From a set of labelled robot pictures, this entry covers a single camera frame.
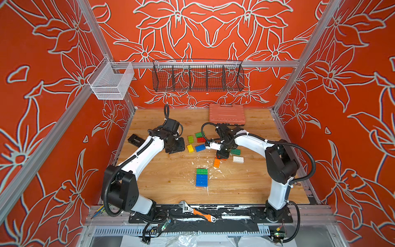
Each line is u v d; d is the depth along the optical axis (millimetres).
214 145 827
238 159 899
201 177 819
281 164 495
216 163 898
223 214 743
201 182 796
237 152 948
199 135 1163
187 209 743
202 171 834
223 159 895
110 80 930
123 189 416
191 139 1002
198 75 976
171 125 671
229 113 1114
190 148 949
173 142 612
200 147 949
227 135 684
